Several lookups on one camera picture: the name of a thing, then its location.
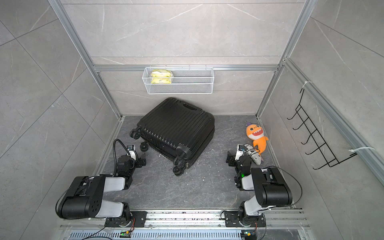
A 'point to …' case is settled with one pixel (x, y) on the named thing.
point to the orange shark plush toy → (255, 133)
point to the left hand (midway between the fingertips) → (137, 151)
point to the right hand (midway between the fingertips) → (235, 151)
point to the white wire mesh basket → (178, 80)
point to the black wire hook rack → (315, 136)
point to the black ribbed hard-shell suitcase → (176, 129)
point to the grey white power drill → (251, 152)
